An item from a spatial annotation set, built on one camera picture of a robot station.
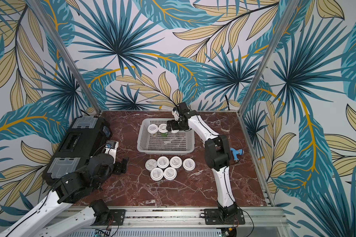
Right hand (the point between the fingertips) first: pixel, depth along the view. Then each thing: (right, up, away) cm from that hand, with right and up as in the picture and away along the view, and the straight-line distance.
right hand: (173, 126), depth 97 cm
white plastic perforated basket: (+7, -11, +3) cm, 14 cm away
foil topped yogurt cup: (-13, -22, -11) cm, 28 cm away
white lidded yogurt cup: (-14, -2, 0) cm, 14 cm away
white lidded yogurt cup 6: (+2, -21, -11) cm, 24 cm away
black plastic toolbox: (-50, -7, -14) cm, 53 cm away
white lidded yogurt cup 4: (-6, -21, -12) cm, 24 cm away
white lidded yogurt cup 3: (+1, -3, -7) cm, 8 cm away
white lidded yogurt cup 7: (+9, -22, -12) cm, 27 cm away
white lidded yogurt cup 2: (-8, -2, +1) cm, 8 cm away
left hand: (-25, -15, -27) cm, 40 cm away
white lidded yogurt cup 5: (-1, -26, -15) cm, 30 cm away
